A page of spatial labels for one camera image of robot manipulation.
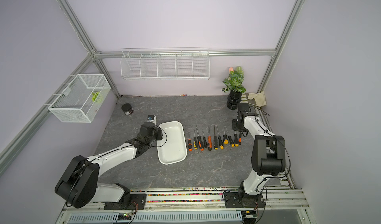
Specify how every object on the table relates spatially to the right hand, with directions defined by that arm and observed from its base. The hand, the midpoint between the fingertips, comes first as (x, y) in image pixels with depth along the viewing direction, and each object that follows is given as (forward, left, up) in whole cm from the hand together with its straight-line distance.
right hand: (238, 126), depth 95 cm
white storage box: (-13, +42, -4) cm, 44 cm away
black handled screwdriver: (-9, +22, -6) cm, 24 cm away
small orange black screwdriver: (-8, +25, -5) cm, 27 cm away
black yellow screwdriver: (-6, +9, -5) cm, 12 cm away
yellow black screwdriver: (-10, +28, -4) cm, 30 cm away
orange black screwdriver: (-12, +31, -5) cm, 34 cm away
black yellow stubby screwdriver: (-7, +12, -5) cm, 15 cm away
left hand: (-4, +50, +3) cm, 50 cm away
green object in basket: (+6, +83, +23) cm, 86 cm away
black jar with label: (+18, +78, -3) cm, 80 cm away
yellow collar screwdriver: (-10, +15, -4) cm, 19 cm away
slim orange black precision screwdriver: (-6, -2, -6) cm, 9 cm away
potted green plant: (+19, +4, +19) cm, 27 cm away
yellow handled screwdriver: (-6, +1, -6) cm, 9 cm away
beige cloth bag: (+30, -23, -7) cm, 38 cm away
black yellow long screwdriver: (-9, +5, -6) cm, 11 cm away
